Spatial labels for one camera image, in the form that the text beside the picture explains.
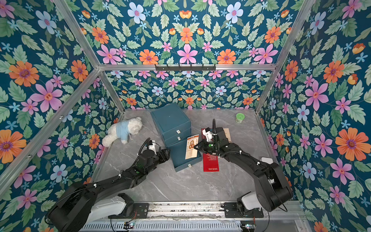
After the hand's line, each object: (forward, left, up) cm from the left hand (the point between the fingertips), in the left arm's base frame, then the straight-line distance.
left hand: (169, 150), depth 86 cm
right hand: (0, -16, +5) cm, 17 cm away
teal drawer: (+4, -1, +3) cm, 5 cm away
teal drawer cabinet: (+9, -4, +12) cm, 16 cm away
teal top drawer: (+7, -6, +8) cm, 12 cm away
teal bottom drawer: (+5, -4, -11) cm, 13 cm away
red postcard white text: (+3, -21, +8) cm, 23 cm away
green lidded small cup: (+27, -52, -5) cm, 59 cm away
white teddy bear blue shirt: (+20, +34, -2) cm, 39 cm away
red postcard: (-6, -25, -10) cm, 28 cm away
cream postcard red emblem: (-3, -13, +1) cm, 13 cm away
